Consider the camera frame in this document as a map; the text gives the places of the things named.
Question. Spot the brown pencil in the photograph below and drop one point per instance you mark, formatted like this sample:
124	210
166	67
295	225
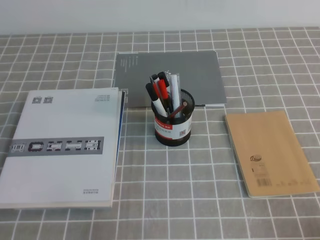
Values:
178	110

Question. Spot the white paperback book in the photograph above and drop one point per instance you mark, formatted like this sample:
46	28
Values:
64	150

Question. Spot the red cap marker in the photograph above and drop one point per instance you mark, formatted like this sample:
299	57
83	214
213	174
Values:
164	94

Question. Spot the black mesh pen holder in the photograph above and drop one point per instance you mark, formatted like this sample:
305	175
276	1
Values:
174	132

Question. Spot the black cap white marker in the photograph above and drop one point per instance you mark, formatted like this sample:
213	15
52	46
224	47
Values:
156	100

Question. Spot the grey hardcover book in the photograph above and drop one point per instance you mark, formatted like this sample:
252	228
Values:
199	73

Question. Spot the brown kraft notebook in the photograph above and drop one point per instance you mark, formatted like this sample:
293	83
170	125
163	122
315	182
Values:
270	157

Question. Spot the white pen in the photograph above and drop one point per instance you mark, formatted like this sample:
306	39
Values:
175	91

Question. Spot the black cap marker rear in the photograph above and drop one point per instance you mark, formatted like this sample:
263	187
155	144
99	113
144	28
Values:
162	76

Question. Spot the grey checkered tablecloth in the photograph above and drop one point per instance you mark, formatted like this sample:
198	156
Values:
193	191

